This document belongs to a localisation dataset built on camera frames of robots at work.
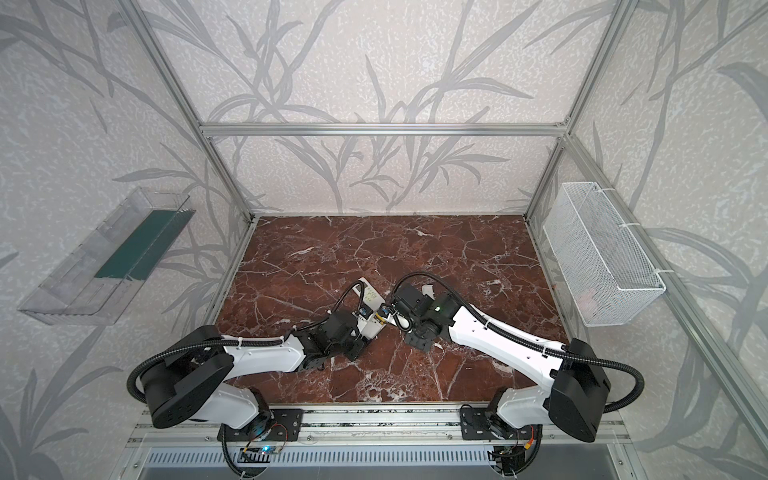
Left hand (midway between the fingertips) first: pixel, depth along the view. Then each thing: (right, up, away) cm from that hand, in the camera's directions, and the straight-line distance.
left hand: (369, 328), depth 89 cm
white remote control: (0, +8, -11) cm, 14 cm away
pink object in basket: (+56, +11, -16) cm, 59 cm away
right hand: (+14, +6, -9) cm, 17 cm away
